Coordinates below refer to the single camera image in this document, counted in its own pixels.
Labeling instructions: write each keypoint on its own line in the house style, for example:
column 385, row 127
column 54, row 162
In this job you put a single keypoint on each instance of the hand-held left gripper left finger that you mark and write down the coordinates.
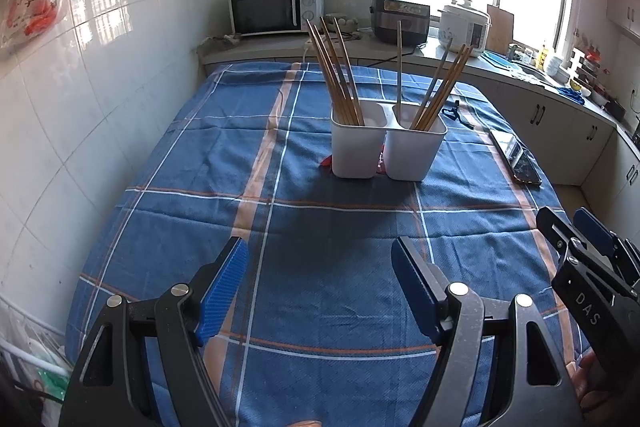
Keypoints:
column 222, row 292

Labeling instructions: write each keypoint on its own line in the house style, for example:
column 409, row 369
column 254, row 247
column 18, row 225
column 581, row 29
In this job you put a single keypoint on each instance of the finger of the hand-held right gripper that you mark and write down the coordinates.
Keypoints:
column 552, row 229
column 595, row 229

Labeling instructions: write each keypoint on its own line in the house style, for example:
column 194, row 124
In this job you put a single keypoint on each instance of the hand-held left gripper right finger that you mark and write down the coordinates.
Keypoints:
column 417, row 292

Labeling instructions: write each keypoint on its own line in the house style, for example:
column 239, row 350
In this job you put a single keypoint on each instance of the white two-compartment utensil holder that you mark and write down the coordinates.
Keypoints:
column 355, row 147

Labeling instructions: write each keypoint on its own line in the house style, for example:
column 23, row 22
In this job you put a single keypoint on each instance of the brown wooden chopstick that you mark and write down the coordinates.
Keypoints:
column 451, row 74
column 458, row 74

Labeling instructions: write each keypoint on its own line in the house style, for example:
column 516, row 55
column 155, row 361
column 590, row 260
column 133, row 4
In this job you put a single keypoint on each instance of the grey metal chopstick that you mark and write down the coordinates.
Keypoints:
column 440, row 67

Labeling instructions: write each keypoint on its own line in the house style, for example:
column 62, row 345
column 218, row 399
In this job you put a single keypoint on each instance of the bundle of wooden chopsticks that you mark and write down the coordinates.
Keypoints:
column 340, row 92

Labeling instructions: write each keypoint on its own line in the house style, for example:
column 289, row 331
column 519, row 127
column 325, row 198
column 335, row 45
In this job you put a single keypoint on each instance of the person's right hand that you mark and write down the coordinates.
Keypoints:
column 584, row 374

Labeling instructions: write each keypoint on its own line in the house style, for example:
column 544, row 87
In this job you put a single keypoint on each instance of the black smartphone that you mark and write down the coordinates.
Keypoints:
column 517, row 159

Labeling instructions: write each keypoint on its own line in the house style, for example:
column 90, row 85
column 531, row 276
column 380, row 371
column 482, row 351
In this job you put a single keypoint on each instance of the blue plaid tablecloth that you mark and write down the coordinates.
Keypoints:
column 325, row 227

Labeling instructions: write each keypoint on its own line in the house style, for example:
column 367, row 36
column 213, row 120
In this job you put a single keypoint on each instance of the blue rag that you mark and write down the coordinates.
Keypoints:
column 575, row 92

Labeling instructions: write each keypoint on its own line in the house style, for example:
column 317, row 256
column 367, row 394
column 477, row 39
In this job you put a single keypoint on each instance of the small black clip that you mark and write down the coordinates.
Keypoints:
column 454, row 113

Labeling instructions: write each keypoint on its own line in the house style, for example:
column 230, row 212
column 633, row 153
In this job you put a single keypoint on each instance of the steel kitchen sink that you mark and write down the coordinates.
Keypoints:
column 532, row 73

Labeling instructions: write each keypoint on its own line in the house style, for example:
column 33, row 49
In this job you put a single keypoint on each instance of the small red packet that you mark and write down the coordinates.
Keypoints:
column 326, row 161

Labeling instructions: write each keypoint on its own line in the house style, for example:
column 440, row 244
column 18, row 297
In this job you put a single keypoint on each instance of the stack of white bowls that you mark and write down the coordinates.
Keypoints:
column 557, row 69

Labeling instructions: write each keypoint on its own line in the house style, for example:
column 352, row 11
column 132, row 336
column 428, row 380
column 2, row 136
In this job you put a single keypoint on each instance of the white seasoning rack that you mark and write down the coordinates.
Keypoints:
column 585, row 64

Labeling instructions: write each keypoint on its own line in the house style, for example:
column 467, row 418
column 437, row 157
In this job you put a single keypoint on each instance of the yellow bottle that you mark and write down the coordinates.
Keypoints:
column 543, row 56

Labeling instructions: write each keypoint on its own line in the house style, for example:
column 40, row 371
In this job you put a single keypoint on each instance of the blue mat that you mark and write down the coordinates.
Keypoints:
column 497, row 59

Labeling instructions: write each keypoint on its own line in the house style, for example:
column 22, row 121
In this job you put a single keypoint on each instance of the wooden cutting board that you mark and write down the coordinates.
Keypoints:
column 500, row 29

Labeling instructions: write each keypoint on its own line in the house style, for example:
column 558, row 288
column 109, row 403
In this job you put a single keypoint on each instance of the white rice cooker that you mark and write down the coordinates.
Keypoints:
column 462, row 27

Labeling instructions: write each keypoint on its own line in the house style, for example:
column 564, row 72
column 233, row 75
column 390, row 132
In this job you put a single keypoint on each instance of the dark rice cooker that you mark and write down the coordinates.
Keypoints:
column 400, row 19

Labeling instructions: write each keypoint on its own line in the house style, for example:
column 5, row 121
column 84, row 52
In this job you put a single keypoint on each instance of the bowl of eggs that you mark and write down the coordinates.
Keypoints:
column 345, row 23

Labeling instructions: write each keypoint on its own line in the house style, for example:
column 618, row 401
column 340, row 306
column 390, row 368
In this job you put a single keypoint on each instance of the white microwave oven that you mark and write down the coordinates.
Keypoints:
column 265, row 12

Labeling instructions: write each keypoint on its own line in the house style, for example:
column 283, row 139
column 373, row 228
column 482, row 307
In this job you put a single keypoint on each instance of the red printed plastic bag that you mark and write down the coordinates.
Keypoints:
column 32, row 7

